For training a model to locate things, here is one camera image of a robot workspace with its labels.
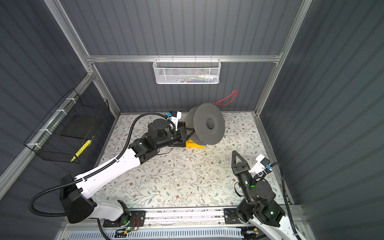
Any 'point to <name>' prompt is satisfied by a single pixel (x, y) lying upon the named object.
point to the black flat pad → (79, 126)
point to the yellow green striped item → (82, 150)
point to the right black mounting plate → (231, 216)
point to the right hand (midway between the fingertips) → (235, 154)
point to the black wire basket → (46, 141)
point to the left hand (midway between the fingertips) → (195, 129)
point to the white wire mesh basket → (187, 71)
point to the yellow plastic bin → (190, 143)
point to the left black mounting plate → (132, 218)
